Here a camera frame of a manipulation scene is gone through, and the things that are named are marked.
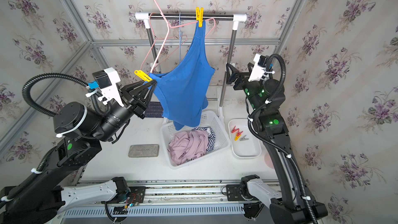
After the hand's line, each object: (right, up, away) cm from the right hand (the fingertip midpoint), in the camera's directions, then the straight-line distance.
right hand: (242, 64), depth 57 cm
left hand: (-29, -8, -14) cm, 33 cm away
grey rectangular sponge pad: (-48, -41, +27) cm, 69 cm away
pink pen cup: (+23, -48, +29) cm, 60 cm away
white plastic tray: (+10, -41, +32) cm, 53 cm away
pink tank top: (-23, -37, +23) cm, 49 cm away
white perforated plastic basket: (-10, -26, +38) cm, 47 cm away
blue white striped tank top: (-9, -35, +33) cm, 49 cm away
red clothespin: (+6, -32, +39) cm, 51 cm away
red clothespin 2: (+8, -34, +37) cm, 51 cm away
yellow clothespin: (+7, -36, +36) cm, 51 cm away
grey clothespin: (+10, -37, +35) cm, 52 cm away
